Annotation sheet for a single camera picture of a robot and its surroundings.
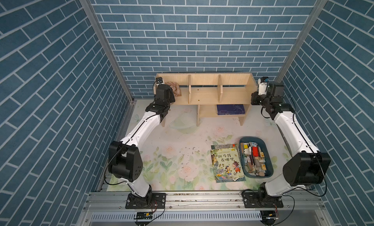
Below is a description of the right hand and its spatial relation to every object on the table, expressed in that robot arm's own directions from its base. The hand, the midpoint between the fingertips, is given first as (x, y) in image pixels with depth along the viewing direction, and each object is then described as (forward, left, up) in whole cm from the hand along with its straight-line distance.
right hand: (255, 94), depth 83 cm
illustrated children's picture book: (-32, +14, -28) cm, 45 cm away
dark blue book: (-1, +15, -14) cm, 21 cm away
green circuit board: (-59, +56, -33) cm, 88 cm away
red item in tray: (-22, -4, -27) cm, 36 cm away
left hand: (-1, +49, 0) cm, 49 cm away
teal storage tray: (-18, -9, -24) cm, 32 cm away
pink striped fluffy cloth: (+3, +47, -2) cm, 48 cm away
